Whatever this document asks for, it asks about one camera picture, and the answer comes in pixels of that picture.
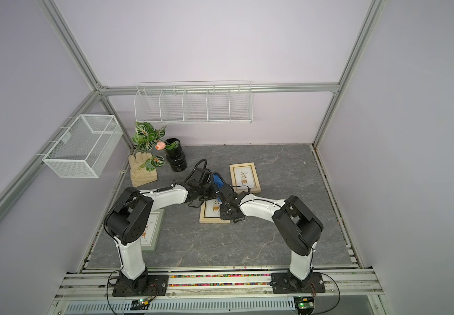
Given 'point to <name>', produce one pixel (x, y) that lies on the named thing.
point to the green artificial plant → (145, 140)
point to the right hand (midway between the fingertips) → (225, 212)
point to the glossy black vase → (175, 156)
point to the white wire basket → (83, 149)
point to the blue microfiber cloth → (218, 182)
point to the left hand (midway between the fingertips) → (220, 193)
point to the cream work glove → (140, 174)
